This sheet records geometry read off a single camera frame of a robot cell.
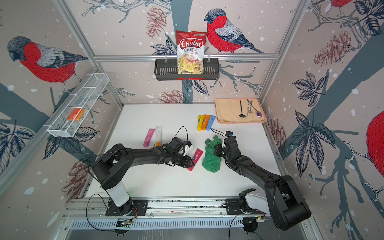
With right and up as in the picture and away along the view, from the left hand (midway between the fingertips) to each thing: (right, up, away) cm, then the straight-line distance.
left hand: (194, 162), depth 86 cm
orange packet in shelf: (-56, +29, -18) cm, 65 cm away
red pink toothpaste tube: (+1, +1, +3) cm, 3 cm away
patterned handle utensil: (+43, +34, +32) cm, 63 cm away
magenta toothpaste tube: (-31, +14, +14) cm, 37 cm away
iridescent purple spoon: (+50, +29, +27) cm, 64 cm away
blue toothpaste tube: (+13, +26, +24) cm, 38 cm away
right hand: (+12, +10, +3) cm, 16 cm away
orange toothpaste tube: (+9, +26, +24) cm, 36 cm away
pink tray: (+36, +32, +31) cm, 57 cm away
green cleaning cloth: (+10, +1, -1) cm, 10 cm away
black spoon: (+36, +28, +27) cm, 53 cm away
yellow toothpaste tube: (+4, +25, +24) cm, 35 cm away
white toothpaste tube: (-25, +14, +14) cm, 32 cm away
